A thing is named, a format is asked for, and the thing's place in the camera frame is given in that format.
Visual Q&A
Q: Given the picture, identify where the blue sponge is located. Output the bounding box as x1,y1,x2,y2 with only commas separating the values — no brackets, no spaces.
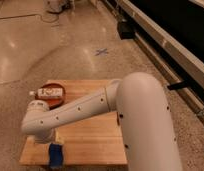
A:
48,143,64,168

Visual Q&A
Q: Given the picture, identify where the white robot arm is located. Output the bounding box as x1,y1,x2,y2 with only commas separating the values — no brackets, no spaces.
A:
21,72,183,171

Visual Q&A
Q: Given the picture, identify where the orange round bowl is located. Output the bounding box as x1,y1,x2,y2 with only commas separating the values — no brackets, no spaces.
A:
35,83,66,109

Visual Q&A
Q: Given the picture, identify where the white labelled bottle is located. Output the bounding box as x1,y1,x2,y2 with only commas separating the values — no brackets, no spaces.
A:
29,88,63,98

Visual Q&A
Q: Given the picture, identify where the dark red chili pepper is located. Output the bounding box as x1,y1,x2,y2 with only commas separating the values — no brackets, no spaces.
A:
117,113,120,126

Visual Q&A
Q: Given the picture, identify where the blue tape cross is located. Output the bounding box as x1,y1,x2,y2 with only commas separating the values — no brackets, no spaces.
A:
95,48,108,56

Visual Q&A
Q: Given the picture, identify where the black box on floor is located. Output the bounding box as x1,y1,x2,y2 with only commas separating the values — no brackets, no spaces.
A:
117,22,135,39

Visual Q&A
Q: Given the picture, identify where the white machine base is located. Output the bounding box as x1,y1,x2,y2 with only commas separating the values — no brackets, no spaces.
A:
44,0,75,13

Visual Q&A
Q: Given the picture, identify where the long grey metal rail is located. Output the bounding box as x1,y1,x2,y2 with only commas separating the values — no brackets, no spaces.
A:
97,0,204,125

